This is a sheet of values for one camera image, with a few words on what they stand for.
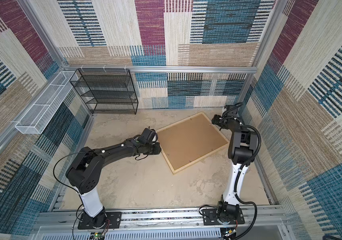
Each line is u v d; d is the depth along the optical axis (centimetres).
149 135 75
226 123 81
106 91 110
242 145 60
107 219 73
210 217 73
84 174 48
